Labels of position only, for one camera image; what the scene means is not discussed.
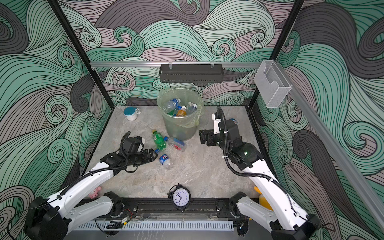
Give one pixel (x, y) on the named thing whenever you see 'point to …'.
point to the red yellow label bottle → (182, 112)
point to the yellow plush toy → (263, 200)
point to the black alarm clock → (180, 197)
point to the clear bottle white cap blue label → (192, 109)
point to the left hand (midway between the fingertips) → (154, 155)
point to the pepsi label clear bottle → (165, 160)
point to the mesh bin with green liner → (183, 128)
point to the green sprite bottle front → (173, 112)
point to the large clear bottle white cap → (171, 105)
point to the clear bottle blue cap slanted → (175, 143)
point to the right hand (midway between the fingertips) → (208, 131)
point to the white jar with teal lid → (131, 112)
